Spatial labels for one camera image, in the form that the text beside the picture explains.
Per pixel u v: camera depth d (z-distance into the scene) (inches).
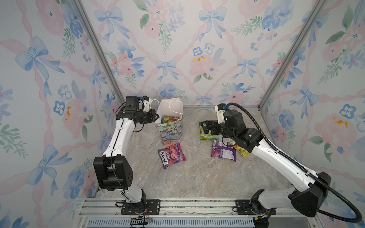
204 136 39.3
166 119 38.1
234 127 21.3
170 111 32.1
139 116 27.0
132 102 25.3
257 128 18.9
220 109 25.1
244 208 28.8
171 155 35.2
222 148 36.4
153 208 28.9
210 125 25.7
